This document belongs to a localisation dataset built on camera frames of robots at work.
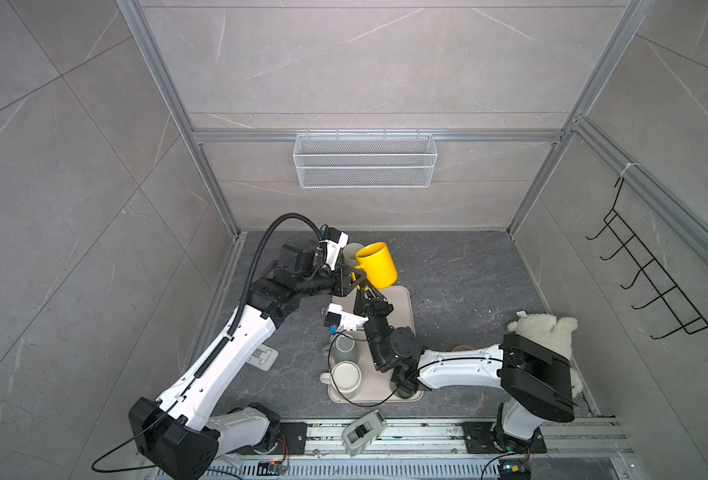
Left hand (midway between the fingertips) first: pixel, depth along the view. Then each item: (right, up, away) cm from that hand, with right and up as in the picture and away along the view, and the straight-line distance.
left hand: (362, 268), depth 69 cm
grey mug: (-5, -22, +10) cm, 25 cm away
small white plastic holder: (-29, -27, +16) cm, 43 cm away
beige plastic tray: (+4, -33, +12) cm, 35 cm away
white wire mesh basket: (0, +36, +32) cm, 48 cm away
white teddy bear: (+54, -19, +12) cm, 58 cm away
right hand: (+2, -2, +2) cm, 4 cm away
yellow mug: (+4, +1, -1) cm, 4 cm away
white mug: (-4, -29, +8) cm, 30 cm away
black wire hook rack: (+67, -9, -9) cm, 69 cm away
